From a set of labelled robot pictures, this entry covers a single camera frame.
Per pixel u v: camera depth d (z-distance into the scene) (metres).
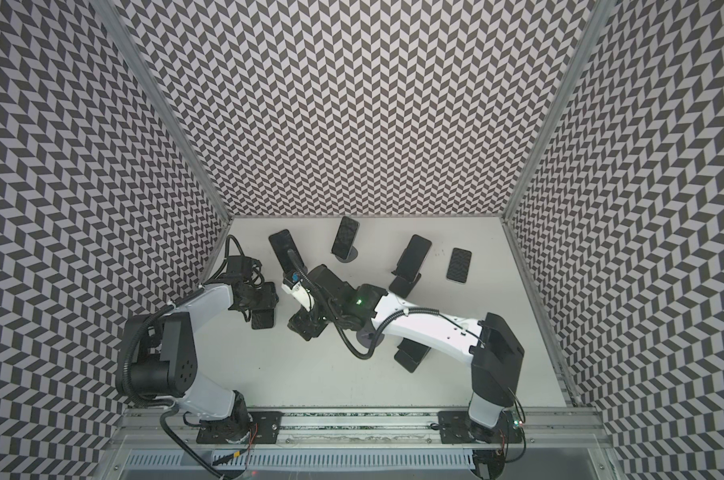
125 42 0.76
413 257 0.91
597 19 0.68
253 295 0.80
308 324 0.63
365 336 0.85
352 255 0.99
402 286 0.97
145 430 0.74
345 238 1.04
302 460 0.69
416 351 0.75
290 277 0.63
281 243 0.94
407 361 0.80
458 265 1.09
